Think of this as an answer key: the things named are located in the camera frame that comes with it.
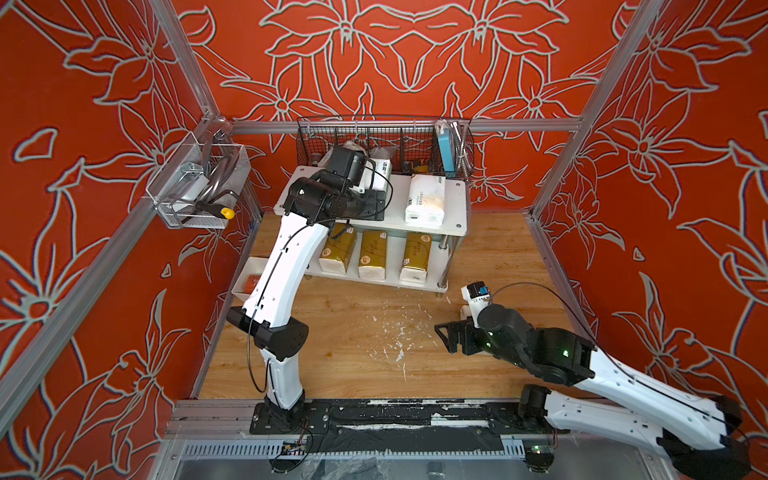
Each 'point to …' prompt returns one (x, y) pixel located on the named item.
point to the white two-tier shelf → (455, 225)
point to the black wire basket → (414, 145)
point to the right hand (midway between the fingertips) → (445, 327)
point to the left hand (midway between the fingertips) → (369, 200)
